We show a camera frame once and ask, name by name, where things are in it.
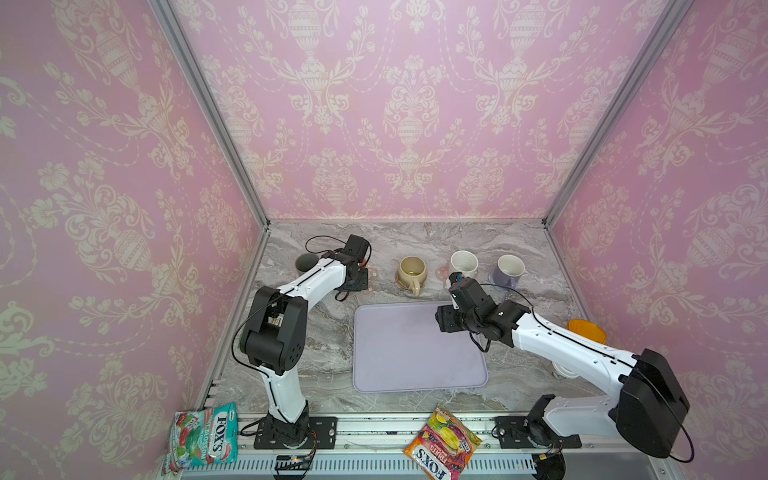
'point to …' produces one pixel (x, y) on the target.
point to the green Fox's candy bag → (203, 436)
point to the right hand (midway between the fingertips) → (446, 314)
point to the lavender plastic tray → (402, 346)
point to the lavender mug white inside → (508, 272)
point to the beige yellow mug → (412, 273)
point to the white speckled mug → (465, 262)
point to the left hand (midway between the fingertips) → (357, 284)
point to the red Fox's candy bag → (444, 446)
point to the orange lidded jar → (587, 329)
